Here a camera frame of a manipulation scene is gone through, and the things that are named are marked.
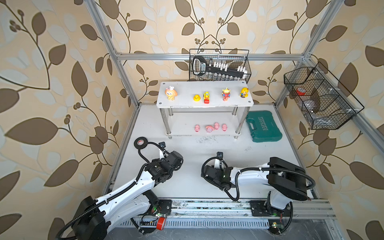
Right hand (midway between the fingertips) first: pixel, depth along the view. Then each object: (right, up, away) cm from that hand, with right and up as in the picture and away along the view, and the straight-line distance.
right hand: (212, 168), depth 88 cm
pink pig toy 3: (+9, +24, +8) cm, 27 cm away
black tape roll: (-50, +14, +10) cm, 53 cm away
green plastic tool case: (+36, +25, +12) cm, 46 cm away
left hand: (-25, +8, -6) cm, 27 cm away
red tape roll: (+48, +45, -8) cm, 66 cm away
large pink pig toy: (-1, +24, +5) cm, 24 cm away
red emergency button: (-26, -18, -21) cm, 38 cm away
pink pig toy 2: (+4, +25, +8) cm, 27 cm away
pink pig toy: (-9, +24, +8) cm, 26 cm away
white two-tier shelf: (-5, +35, -14) cm, 38 cm away
